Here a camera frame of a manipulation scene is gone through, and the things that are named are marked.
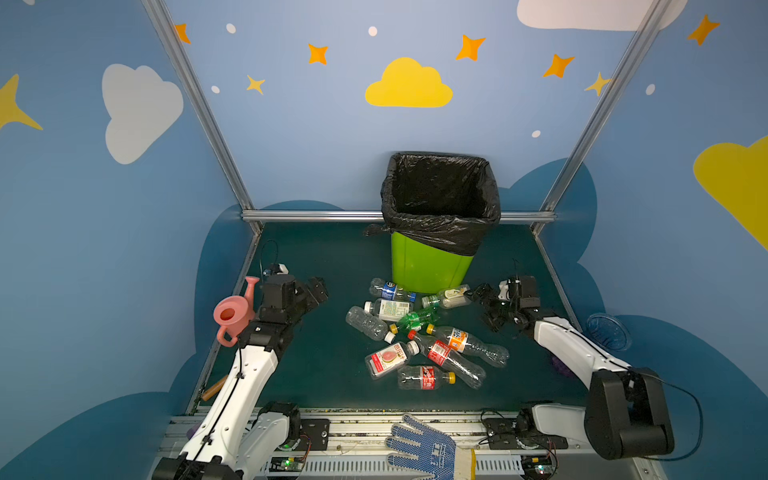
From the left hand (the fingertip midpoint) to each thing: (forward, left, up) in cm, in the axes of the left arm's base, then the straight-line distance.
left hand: (316, 286), depth 80 cm
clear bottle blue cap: (+9, -20, -15) cm, 27 cm away
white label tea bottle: (+2, -20, -15) cm, 25 cm away
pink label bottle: (-13, -21, -16) cm, 29 cm away
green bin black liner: (+33, -36, 0) cm, 49 cm away
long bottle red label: (-13, -35, -14) cm, 40 cm away
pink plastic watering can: (-4, +24, -8) cm, 26 cm away
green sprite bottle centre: (-2, -28, -15) cm, 32 cm away
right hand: (+3, -46, -9) cm, 47 cm away
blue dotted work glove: (-36, -32, -19) cm, 52 cm away
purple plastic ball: (-25, -52, +12) cm, 59 cm away
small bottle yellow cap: (-19, -29, -14) cm, 37 cm away
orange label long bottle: (-9, -42, -15) cm, 46 cm away
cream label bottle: (+6, -40, -15) cm, 43 cm away
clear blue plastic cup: (-11, -76, -2) cm, 77 cm away
